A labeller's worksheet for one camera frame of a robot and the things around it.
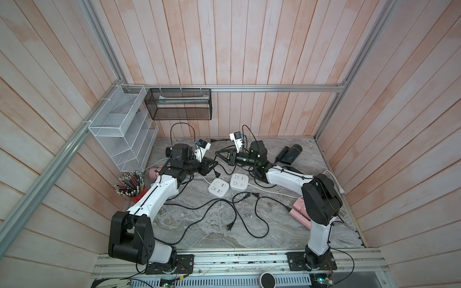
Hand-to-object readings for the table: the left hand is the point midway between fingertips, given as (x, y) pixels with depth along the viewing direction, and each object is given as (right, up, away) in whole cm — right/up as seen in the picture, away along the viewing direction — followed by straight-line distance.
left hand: (215, 164), depth 82 cm
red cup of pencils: (-39, -9, 0) cm, 40 cm away
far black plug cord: (-3, +14, +37) cm, 39 cm away
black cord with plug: (+6, -30, +1) cm, 30 cm away
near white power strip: (+1, -13, +11) cm, 17 cm away
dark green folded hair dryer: (+43, +4, +24) cm, 49 cm away
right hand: (0, +5, -2) cm, 5 cm away
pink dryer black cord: (+22, -18, +11) cm, 31 cm away
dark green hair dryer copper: (+44, -4, +20) cm, 48 cm away
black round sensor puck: (+21, -43, -16) cm, 50 cm away
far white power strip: (+12, -11, +14) cm, 22 cm away
